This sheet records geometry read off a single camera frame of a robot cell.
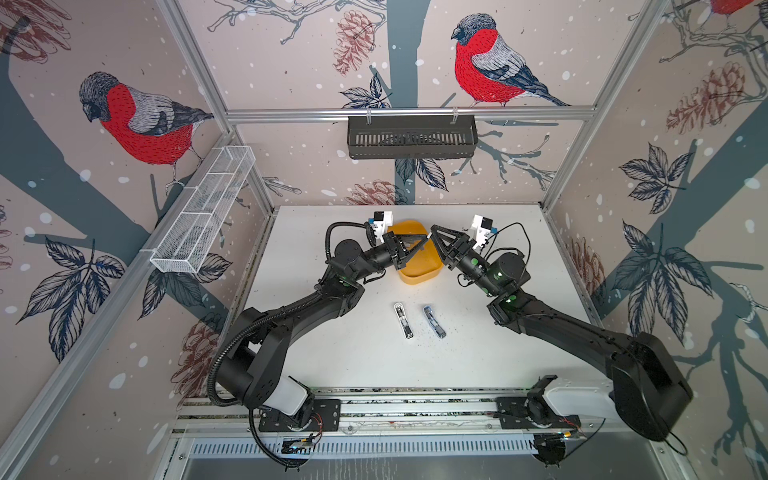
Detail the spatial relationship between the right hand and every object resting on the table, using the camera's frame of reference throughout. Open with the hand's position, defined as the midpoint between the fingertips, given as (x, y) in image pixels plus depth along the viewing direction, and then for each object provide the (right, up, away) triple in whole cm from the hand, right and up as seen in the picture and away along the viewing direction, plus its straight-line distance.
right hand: (427, 236), depth 68 cm
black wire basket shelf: (-3, +34, +38) cm, 52 cm away
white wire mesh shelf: (-59, +7, +10) cm, 61 cm away
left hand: (0, -1, -2) cm, 2 cm away
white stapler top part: (-4, -26, +21) cm, 34 cm away
